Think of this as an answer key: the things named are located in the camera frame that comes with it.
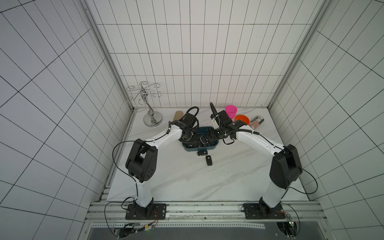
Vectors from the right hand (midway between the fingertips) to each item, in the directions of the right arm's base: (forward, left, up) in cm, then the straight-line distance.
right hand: (211, 132), depth 89 cm
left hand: (-5, +12, -5) cm, 14 cm away
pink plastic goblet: (+19, -14, +1) cm, 23 cm away
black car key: (-13, +1, -12) cm, 18 cm away
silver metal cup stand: (+18, +45, -12) cm, 50 cm away
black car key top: (-9, +5, -11) cm, 15 cm away
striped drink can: (+18, -34, -10) cm, 40 cm away
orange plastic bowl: (+20, -25, -9) cm, 33 cm away
